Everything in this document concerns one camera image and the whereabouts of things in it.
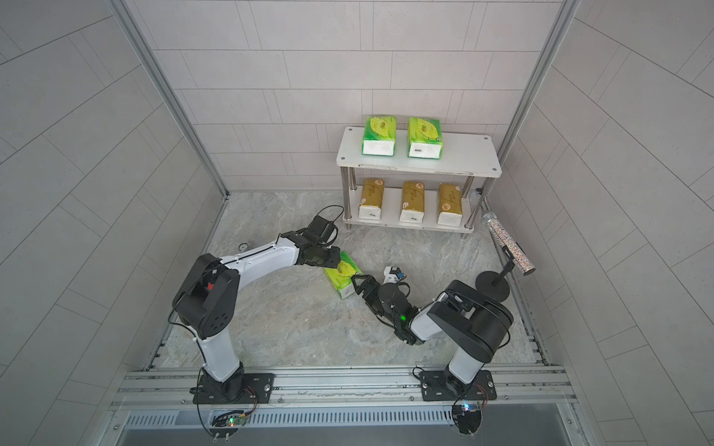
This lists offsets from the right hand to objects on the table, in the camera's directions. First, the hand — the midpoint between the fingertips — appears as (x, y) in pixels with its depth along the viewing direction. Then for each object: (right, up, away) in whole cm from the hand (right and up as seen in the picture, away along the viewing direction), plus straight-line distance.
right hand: (354, 286), depth 86 cm
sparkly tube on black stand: (+44, 0, 0) cm, 44 cm away
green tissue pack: (-4, +3, -2) cm, 5 cm away
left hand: (-5, +8, +7) cm, 12 cm away
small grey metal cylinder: (-39, +11, +8) cm, 41 cm away
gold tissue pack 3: (+32, +24, +8) cm, 41 cm away
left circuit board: (-29, -27, -21) cm, 45 cm away
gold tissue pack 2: (+20, +25, +10) cm, 33 cm away
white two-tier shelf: (+34, +41, -2) cm, 53 cm away
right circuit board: (+29, -28, -17) cm, 44 cm away
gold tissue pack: (+6, +30, +13) cm, 33 cm away
